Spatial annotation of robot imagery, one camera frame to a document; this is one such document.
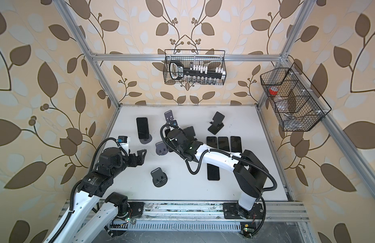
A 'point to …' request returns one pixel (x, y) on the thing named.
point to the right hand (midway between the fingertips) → (171, 137)
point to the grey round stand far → (169, 116)
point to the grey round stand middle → (161, 148)
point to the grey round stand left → (146, 140)
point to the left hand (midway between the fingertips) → (139, 149)
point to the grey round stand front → (159, 178)
